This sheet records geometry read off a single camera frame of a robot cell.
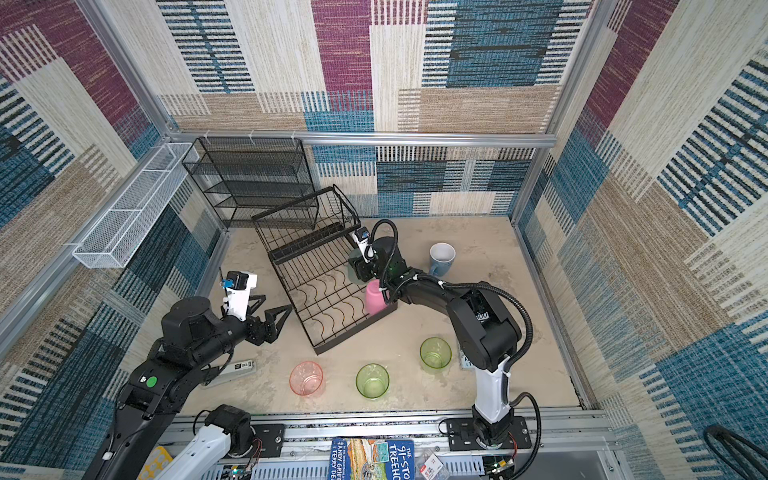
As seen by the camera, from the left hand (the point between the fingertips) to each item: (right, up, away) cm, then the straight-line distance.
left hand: (277, 302), depth 68 cm
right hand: (+18, +10, +26) cm, 33 cm away
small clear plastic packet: (+35, -37, +1) cm, 51 cm away
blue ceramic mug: (+43, +9, +33) cm, 55 cm away
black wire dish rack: (-3, +14, +41) cm, 43 cm away
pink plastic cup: (+21, -3, +18) cm, 28 cm away
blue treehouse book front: (+21, -36, +1) cm, 42 cm away
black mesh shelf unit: (-26, +38, +40) cm, 61 cm away
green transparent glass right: (+38, -18, +18) cm, 46 cm away
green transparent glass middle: (+20, -24, +15) cm, 35 cm away
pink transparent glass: (+2, -24, +15) cm, 28 cm away
